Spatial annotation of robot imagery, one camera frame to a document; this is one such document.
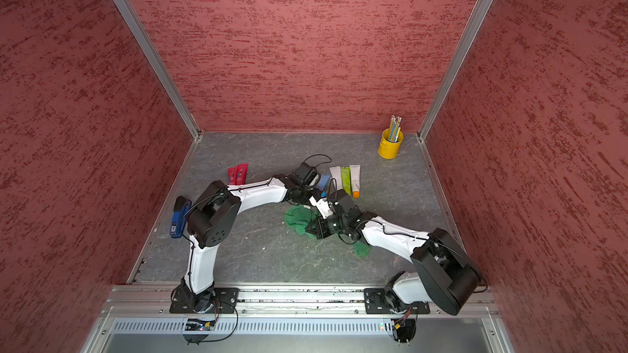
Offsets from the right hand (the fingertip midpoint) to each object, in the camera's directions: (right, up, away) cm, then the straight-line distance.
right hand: (308, 233), depth 82 cm
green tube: (+15, +17, +21) cm, 31 cm away
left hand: (+2, +8, +13) cm, 16 cm away
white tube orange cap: (+20, +19, +25) cm, 37 cm away
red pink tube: (-30, +19, +22) cm, 42 cm away
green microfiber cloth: (-4, +4, +7) cm, 9 cm away
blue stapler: (-50, +6, +10) cm, 51 cm away
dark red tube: (-34, +18, +21) cm, 44 cm away
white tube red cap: (+11, +19, +21) cm, 31 cm away
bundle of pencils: (+37, +39, +23) cm, 58 cm away
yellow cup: (+35, +30, +25) cm, 52 cm away
